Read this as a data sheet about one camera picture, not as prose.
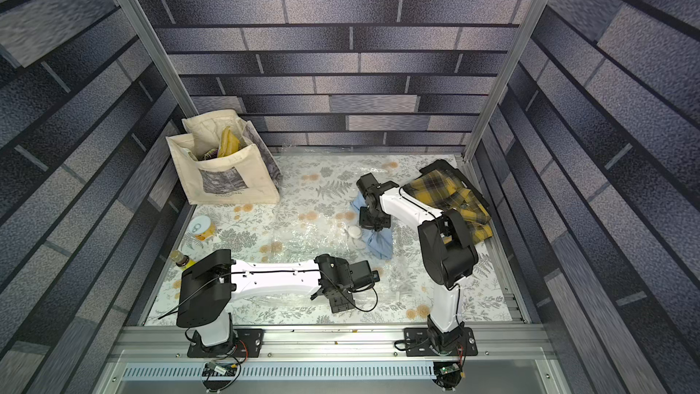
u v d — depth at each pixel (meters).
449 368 0.73
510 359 0.75
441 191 1.03
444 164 1.14
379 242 0.87
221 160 0.82
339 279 0.58
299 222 0.98
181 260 0.77
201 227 0.92
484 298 0.81
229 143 0.93
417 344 0.73
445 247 0.50
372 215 0.79
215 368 0.71
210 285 0.49
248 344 0.74
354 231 0.94
